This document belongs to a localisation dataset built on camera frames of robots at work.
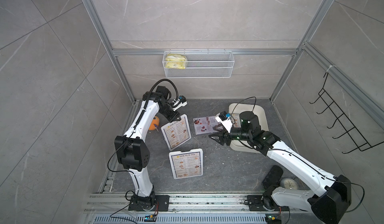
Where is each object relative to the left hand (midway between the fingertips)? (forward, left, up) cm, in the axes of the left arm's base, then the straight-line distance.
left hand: (178, 115), depth 84 cm
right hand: (-15, -18, +5) cm, 24 cm away
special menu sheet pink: (+6, -17, -20) cm, 27 cm away
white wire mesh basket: (+37, -13, +10) cm, 40 cm away
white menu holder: (-23, -1, 0) cm, 23 cm away
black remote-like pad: (-31, -51, -18) cm, 62 cm away
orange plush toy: (+4, +17, -13) cm, 22 cm away
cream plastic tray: (+14, -58, -17) cm, 62 cm away
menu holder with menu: (-6, +1, -8) cm, 10 cm away
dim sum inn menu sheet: (-25, -5, -9) cm, 27 cm away
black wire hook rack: (-27, -76, +13) cm, 82 cm away
